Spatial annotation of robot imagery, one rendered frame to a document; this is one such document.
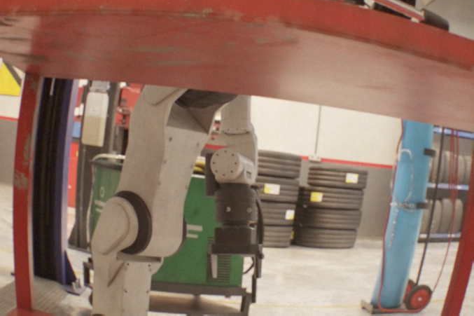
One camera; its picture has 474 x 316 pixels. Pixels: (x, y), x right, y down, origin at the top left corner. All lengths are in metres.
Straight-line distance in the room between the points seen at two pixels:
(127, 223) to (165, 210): 0.10
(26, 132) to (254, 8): 0.51
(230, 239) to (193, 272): 1.35
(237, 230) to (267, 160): 7.01
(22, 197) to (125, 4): 0.49
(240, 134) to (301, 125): 9.40
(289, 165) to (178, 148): 7.25
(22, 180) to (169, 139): 0.63
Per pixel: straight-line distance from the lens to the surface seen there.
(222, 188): 1.66
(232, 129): 1.69
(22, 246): 0.95
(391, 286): 4.05
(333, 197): 9.12
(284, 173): 8.71
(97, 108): 5.22
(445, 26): 0.78
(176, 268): 2.95
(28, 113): 0.94
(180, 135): 1.52
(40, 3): 0.52
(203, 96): 1.48
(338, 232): 9.17
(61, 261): 3.54
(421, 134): 4.03
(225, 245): 1.66
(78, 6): 0.51
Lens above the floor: 0.74
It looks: 3 degrees up
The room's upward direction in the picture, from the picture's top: 7 degrees clockwise
